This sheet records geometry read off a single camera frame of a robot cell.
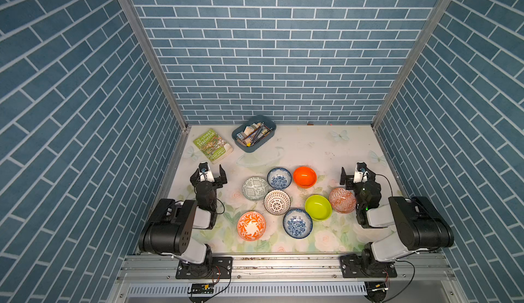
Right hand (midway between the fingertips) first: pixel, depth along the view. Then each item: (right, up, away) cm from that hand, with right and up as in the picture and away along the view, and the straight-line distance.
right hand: (357, 168), depth 90 cm
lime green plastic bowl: (-18, -17, -3) cm, 25 cm away
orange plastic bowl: (-22, -5, +5) cm, 24 cm away
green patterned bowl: (-46, -10, +3) cm, 47 cm away
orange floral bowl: (-47, -23, -8) cm, 53 cm away
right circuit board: (-1, -40, -20) cm, 45 cm away
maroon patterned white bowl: (-36, -15, -2) cm, 39 cm away
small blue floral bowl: (-35, -6, +6) cm, 36 cm away
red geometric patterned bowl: (-7, -14, 0) cm, 16 cm away
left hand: (-64, +1, -2) cm, 64 cm away
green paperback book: (-69, +9, +17) cm, 72 cm away
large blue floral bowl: (-27, -22, -6) cm, 36 cm away
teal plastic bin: (-49, +17, +24) cm, 57 cm away
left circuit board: (-63, -41, -18) cm, 77 cm away
